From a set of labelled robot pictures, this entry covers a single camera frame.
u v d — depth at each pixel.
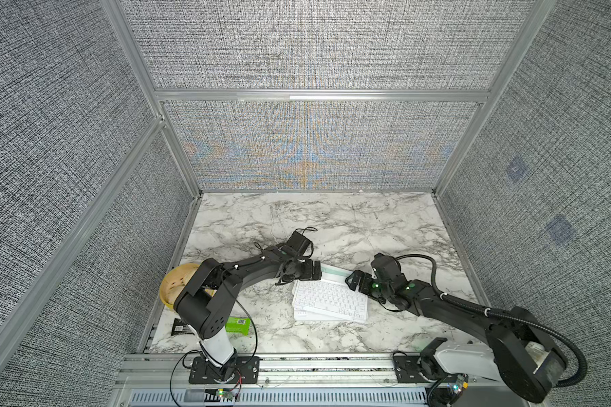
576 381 0.41
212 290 0.50
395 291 0.66
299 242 0.73
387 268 0.66
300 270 0.81
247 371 0.73
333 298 0.84
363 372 0.75
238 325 0.82
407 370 0.73
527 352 0.44
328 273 0.90
